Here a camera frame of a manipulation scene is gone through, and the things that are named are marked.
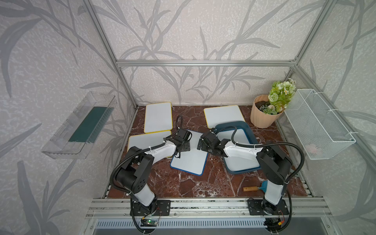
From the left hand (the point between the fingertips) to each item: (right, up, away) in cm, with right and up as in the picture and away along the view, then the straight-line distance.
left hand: (184, 145), depth 94 cm
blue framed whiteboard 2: (+6, -9, -4) cm, 12 cm away
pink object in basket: (+66, +3, -21) cm, 70 cm away
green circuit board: (-15, -33, -24) cm, 43 cm away
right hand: (+12, +1, -1) cm, 12 cm away
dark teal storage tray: (+43, +12, +9) cm, 46 cm away
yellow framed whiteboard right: (+23, +20, +21) cm, 37 cm away
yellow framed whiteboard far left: (-22, +18, +17) cm, 33 cm away
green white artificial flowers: (+59, +32, -6) cm, 68 cm away
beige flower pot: (+51, +18, +5) cm, 54 cm away
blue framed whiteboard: (+33, -10, -6) cm, 35 cm away
